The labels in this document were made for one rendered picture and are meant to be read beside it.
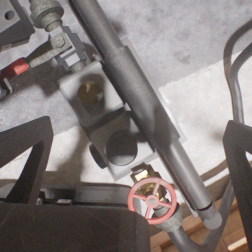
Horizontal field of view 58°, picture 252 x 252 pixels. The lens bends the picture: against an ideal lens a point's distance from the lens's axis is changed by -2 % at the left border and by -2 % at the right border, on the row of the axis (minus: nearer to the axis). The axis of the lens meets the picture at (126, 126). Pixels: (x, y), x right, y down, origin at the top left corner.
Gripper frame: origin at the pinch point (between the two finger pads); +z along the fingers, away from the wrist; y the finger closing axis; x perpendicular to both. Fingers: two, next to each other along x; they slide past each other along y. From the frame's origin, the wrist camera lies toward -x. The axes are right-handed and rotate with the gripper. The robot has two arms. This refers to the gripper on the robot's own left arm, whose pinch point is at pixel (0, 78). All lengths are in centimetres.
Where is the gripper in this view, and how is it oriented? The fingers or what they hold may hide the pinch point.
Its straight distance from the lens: 40.2
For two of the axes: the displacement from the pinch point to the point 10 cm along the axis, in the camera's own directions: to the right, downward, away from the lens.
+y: -5.1, -8.6, -0.7
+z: 0.3, -0.9, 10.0
